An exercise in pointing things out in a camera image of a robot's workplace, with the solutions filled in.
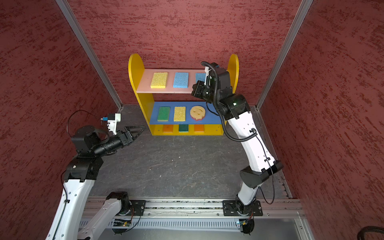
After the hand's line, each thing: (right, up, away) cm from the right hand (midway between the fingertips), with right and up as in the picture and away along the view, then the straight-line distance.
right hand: (192, 89), depth 65 cm
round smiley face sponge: (+3, -9, +29) cm, 31 cm away
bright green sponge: (-20, -10, +30) cm, 37 cm away
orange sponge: (+4, -20, +43) cm, 47 cm away
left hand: (-21, -20, -2) cm, 29 cm away
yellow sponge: (-9, -10, +31) cm, 33 cm away
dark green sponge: (-7, -20, +39) cm, 44 cm away
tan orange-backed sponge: (-18, -20, +38) cm, 47 cm away
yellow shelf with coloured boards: (-24, +3, +56) cm, 61 cm away
